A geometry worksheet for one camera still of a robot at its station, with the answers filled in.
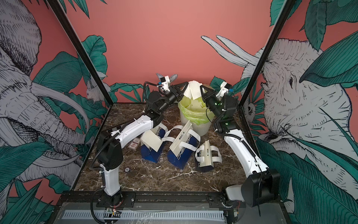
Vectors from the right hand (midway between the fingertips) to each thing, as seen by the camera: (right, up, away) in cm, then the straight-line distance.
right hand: (197, 83), depth 66 cm
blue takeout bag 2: (-4, -30, +11) cm, 33 cm away
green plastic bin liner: (0, -13, +11) cm, 17 cm away
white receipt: (-24, -29, +7) cm, 38 cm away
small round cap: (-42, -49, +18) cm, 66 cm away
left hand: (-4, +1, 0) cm, 4 cm away
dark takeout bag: (+4, -34, -2) cm, 35 cm away
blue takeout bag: (-29, -40, +19) cm, 53 cm away
